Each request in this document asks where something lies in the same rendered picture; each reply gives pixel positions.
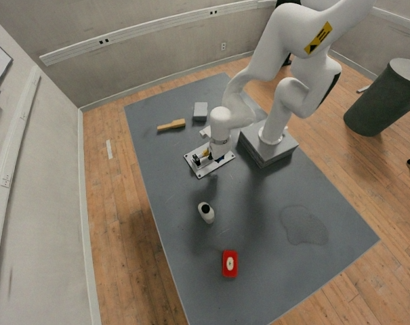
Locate white bottle with black cap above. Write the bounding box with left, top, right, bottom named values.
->
left=198, top=202, right=214, bottom=223

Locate wooden wire brush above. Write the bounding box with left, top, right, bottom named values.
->
left=162, top=118, right=186, bottom=130

